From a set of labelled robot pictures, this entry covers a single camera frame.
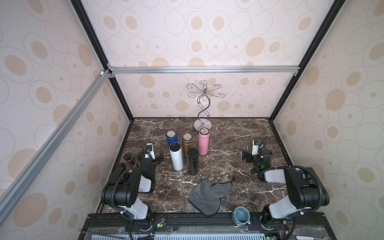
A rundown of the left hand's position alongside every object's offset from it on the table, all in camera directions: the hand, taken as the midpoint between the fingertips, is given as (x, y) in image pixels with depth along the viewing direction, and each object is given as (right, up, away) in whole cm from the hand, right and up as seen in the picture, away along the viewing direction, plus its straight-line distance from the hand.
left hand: (155, 146), depth 89 cm
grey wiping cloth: (+29, -26, -11) cm, 41 cm away
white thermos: (+14, -1, -13) cm, 19 cm away
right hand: (+63, -3, +5) cm, 64 cm away
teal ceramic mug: (+47, -34, -13) cm, 60 cm away
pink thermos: (+29, +7, -6) cm, 30 cm away
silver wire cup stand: (+30, +16, +25) cm, 43 cm away
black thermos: (+22, -6, -12) cm, 26 cm away
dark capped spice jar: (-15, -7, -3) cm, 17 cm away
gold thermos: (+19, +4, -8) cm, 21 cm away
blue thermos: (+10, +6, -6) cm, 14 cm away
